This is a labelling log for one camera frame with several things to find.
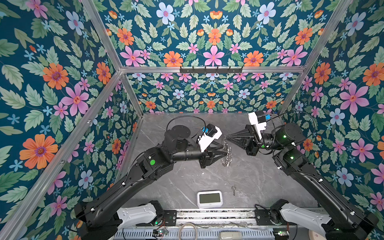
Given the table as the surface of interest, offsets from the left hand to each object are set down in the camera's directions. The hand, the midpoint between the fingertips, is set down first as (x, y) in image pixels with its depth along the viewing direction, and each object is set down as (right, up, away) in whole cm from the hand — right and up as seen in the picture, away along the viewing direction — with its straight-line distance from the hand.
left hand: (227, 149), depth 51 cm
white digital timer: (-5, -30, +26) cm, 40 cm away
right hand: (+1, +4, 0) cm, 4 cm away
